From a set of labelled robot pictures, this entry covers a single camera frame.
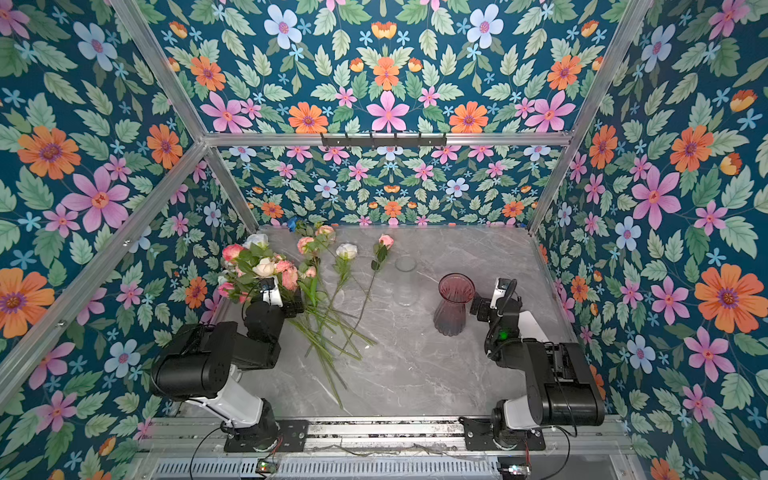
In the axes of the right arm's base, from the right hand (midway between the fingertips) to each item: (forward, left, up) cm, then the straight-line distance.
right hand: (500, 293), depth 92 cm
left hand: (-1, +68, +3) cm, 68 cm away
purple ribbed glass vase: (-5, +15, +9) cm, 19 cm away
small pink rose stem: (+23, +38, -3) cm, 45 cm away
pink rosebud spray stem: (+24, +64, -1) cm, 68 cm away
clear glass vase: (-2, +29, +8) cm, 30 cm away
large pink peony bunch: (+7, +84, +2) cm, 84 cm away
